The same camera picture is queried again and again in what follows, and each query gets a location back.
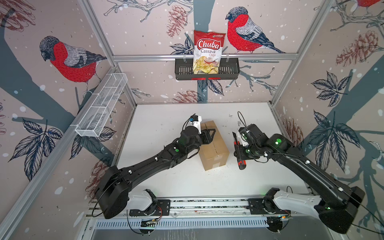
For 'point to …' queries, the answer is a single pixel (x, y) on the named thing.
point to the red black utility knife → (241, 163)
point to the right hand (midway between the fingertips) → (234, 156)
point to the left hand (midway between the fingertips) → (214, 131)
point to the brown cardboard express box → (216, 153)
